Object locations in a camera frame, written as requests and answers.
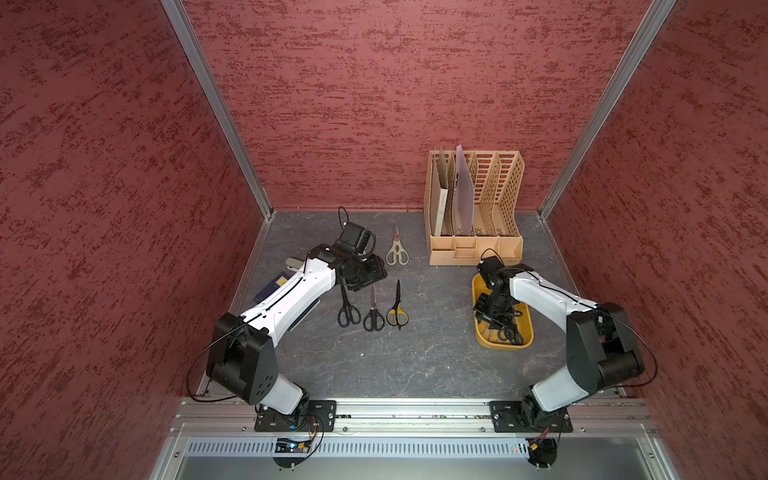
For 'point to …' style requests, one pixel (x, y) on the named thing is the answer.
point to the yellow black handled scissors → (398, 314)
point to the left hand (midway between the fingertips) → (379, 282)
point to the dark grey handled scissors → (510, 332)
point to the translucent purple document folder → (463, 197)
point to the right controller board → (542, 451)
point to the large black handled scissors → (348, 313)
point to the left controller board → (287, 445)
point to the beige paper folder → (439, 191)
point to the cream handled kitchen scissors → (397, 252)
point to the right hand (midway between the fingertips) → (481, 325)
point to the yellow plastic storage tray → (486, 336)
